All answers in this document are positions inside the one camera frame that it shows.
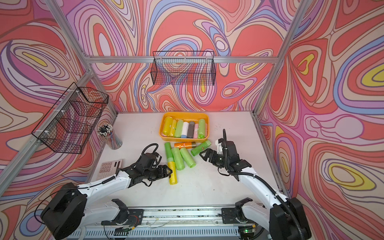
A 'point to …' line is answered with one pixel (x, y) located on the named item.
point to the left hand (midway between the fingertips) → (170, 174)
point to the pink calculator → (108, 169)
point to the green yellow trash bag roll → (172, 163)
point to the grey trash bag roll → (191, 129)
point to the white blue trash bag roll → (185, 130)
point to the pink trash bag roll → (196, 130)
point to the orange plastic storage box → (186, 117)
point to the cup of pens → (105, 130)
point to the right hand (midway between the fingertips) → (205, 160)
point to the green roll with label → (195, 151)
